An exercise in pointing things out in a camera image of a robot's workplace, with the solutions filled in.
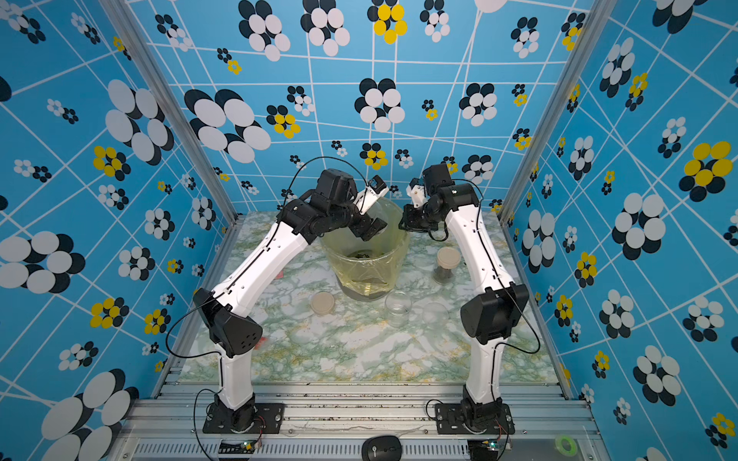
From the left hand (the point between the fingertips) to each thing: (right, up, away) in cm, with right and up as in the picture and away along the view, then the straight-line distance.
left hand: (378, 207), depth 76 cm
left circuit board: (-36, -61, -4) cm, 71 cm away
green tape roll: (+44, -59, -7) cm, 74 cm away
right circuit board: (+26, -60, -7) cm, 66 cm away
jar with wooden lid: (+22, -15, +15) cm, 31 cm away
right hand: (+9, -4, +7) cm, 12 cm away
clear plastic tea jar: (+7, -30, +17) cm, 35 cm away
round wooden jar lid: (-19, -30, +22) cm, 42 cm away
